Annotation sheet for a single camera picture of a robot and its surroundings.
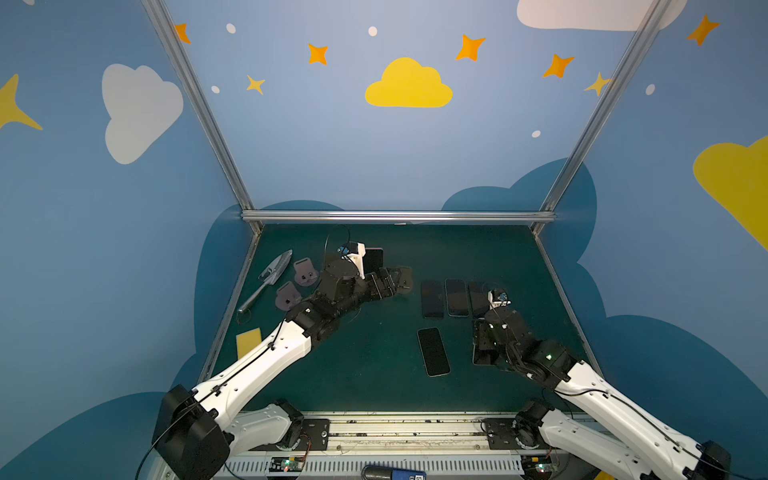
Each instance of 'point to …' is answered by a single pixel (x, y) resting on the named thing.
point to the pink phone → (374, 259)
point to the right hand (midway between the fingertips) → (488, 318)
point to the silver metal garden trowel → (269, 276)
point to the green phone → (433, 352)
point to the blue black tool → (385, 472)
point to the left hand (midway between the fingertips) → (393, 275)
